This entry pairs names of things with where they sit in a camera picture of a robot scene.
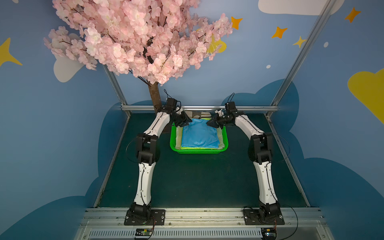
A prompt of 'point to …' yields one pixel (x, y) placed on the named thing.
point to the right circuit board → (269, 233)
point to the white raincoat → (179, 134)
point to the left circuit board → (143, 232)
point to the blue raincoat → (199, 133)
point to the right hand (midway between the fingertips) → (208, 121)
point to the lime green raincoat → (183, 148)
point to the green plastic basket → (172, 139)
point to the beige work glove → (197, 114)
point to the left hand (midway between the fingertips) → (191, 119)
